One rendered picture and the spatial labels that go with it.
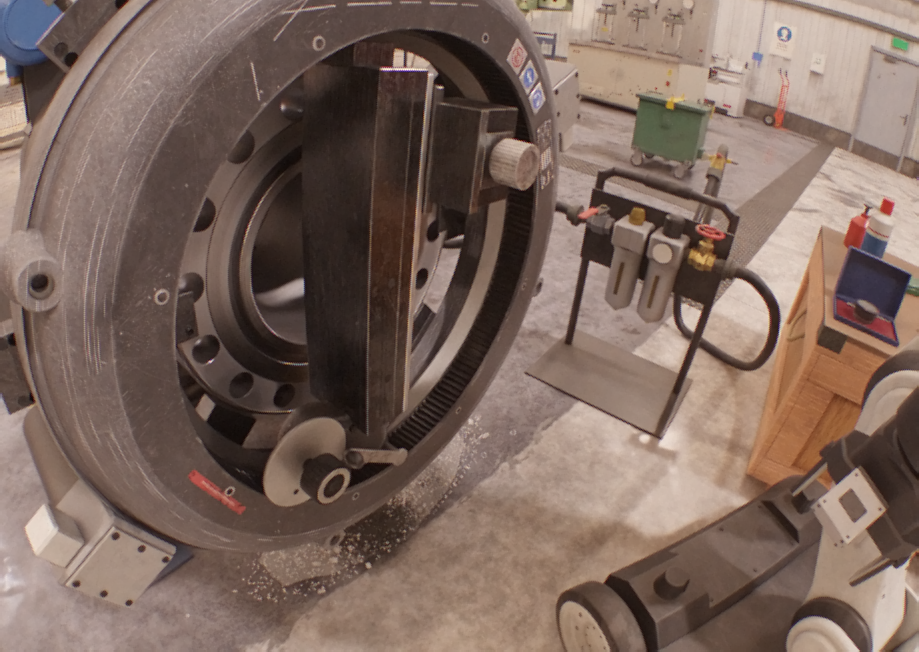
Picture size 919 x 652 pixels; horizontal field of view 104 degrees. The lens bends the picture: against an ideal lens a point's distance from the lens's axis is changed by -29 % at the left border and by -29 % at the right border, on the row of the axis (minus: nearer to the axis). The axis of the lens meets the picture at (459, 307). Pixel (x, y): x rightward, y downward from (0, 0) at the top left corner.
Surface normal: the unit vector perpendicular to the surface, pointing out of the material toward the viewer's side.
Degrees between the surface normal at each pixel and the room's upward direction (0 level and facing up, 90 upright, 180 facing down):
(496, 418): 0
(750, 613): 0
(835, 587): 90
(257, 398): 90
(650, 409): 0
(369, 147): 86
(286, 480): 90
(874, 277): 81
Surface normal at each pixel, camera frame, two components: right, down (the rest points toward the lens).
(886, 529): -0.93, 0.14
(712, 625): 0.07, -0.85
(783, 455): -0.61, 0.38
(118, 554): 0.79, 0.37
